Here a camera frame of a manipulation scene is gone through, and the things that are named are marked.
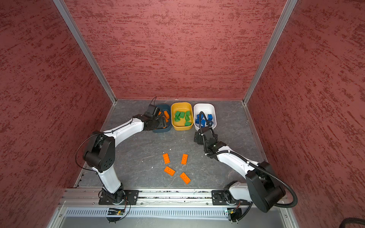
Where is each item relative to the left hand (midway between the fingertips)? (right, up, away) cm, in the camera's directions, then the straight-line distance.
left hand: (161, 125), depth 94 cm
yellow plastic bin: (+13, +14, +17) cm, 26 cm away
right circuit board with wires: (+42, -44, -23) cm, 65 cm away
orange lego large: (+4, -20, -7) cm, 22 cm away
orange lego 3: (+7, -26, -11) cm, 29 cm away
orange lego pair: (+16, -21, -7) cm, 27 cm away
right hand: (+27, -7, -6) cm, 28 cm away
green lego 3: (+18, +9, +16) cm, 26 cm away
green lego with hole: (+18, +1, +9) cm, 20 cm away
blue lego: (+30, +1, +12) cm, 32 cm away
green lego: (+10, +7, +13) cm, 18 cm away
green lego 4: (+17, +5, +12) cm, 22 cm away
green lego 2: (+13, +7, +16) cm, 22 cm away
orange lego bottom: (+16, -30, -13) cm, 36 cm away
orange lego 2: (+2, +9, -15) cm, 18 cm away
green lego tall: (+10, +4, +12) cm, 16 cm away
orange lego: (+2, +8, +11) cm, 13 cm away
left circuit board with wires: (-22, -43, -21) cm, 53 cm away
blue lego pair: (+26, +5, +14) cm, 30 cm away
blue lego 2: (+31, +3, -17) cm, 35 cm away
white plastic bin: (+32, +6, +18) cm, 37 cm away
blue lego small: (+36, +5, +16) cm, 39 cm away
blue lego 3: (+25, +3, +9) cm, 27 cm away
